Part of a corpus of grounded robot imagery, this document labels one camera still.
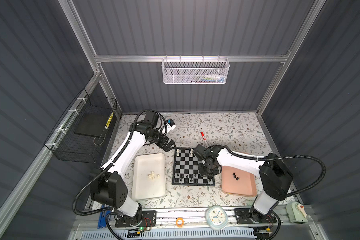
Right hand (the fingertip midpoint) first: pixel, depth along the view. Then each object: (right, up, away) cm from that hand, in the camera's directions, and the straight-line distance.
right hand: (204, 175), depth 85 cm
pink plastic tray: (+20, -4, 0) cm, 20 cm away
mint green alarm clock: (+4, -16, -14) cm, 21 cm away
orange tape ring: (-13, -20, -13) cm, 27 cm away
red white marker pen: (+2, +22, +20) cm, 30 cm away
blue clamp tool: (-51, -17, -14) cm, 56 cm away
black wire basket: (-63, +24, -13) cm, 69 cm away
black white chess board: (-11, +2, +4) cm, 12 cm away
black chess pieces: (+18, -1, +2) cm, 18 cm away
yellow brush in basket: (-52, +29, -8) cm, 60 cm away
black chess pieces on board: (-8, -2, -1) cm, 8 cm away
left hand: (-21, +20, -3) cm, 29 cm away
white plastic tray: (-35, -7, 0) cm, 36 cm away
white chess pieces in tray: (-30, -1, +2) cm, 30 cm away
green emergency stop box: (+42, -13, -14) cm, 46 cm away
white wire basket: (-2, +75, +38) cm, 84 cm away
